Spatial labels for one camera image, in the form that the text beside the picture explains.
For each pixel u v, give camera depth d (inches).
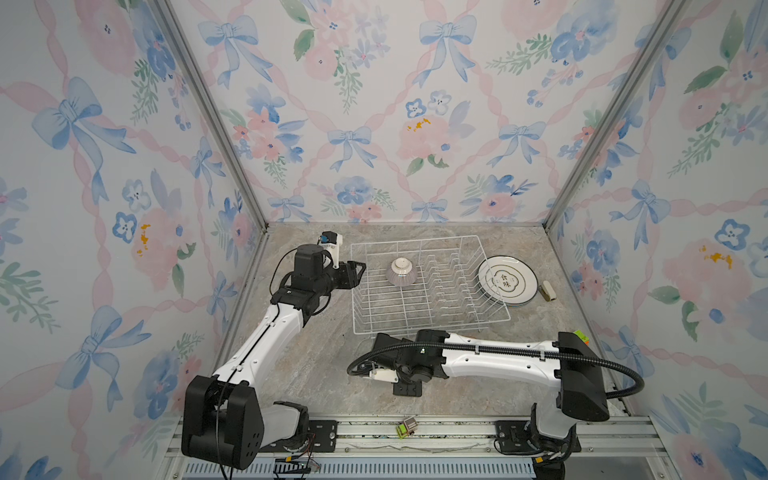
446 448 28.8
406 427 28.8
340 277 28.4
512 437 28.8
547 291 38.6
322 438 29.1
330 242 28.2
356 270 29.3
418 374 20.6
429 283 39.1
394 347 20.3
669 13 27.2
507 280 39.6
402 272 38.7
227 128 36.3
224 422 15.7
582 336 34.7
